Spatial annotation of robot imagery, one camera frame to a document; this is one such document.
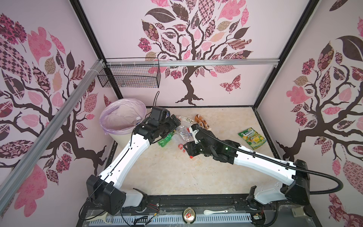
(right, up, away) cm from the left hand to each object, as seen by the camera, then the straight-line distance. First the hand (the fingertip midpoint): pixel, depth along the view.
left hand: (176, 126), depth 76 cm
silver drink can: (+7, -39, -14) cm, 42 cm away
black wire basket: (-33, +36, +19) cm, 53 cm away
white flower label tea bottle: (+5, +3, +28) cm, 28 cm away
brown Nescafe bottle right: (+18, +2, +29) cm, 34 cm away
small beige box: (+60, -41, -9) cm, 74 cm away
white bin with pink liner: (-39, +5, +14) cm, 41 cm away
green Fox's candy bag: (+53, -9, +21) cm, 58 cm away
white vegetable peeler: (-37, -45, -7) cm, 59 cm away
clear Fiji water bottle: (+5, -4, -2) cm, 7 cm away
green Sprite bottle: (-11, -12, +19) cm, 25 cm away
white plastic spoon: (+17, -44, -5) cm, 48 cm away
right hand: (+5, -9, -4) cm, 11 cm away
